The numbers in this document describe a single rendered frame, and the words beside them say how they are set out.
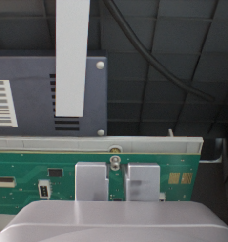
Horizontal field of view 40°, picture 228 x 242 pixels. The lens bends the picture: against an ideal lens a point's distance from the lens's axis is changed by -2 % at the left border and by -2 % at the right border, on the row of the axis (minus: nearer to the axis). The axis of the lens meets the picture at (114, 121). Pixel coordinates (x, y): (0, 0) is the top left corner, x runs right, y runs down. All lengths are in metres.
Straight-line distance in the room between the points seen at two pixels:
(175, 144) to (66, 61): 0.08
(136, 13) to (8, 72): 0.07
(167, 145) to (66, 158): 0.06
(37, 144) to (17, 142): 0.01
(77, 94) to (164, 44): 0.05
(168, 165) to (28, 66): 0.10
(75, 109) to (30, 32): 0.05
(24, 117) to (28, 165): 0.03
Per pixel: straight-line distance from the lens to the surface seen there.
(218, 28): 0.18
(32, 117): 0.18
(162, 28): 0.17
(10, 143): 0.20
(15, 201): 0.22
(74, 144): 0.19
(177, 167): 0.19
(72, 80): 0.17
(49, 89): 0.17
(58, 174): 0.19
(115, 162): 0.18
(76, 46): 0.16
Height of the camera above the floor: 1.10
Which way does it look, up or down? level
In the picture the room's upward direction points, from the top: 89 degrees counter-clockwise
